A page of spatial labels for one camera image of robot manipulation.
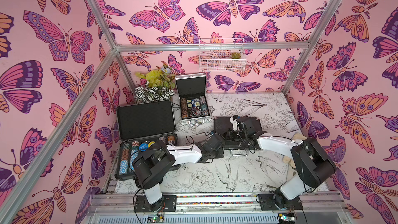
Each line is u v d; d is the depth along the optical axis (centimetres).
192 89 109
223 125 97
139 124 94
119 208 73
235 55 92
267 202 73
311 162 46
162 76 101
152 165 46
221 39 92
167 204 73
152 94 90
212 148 69
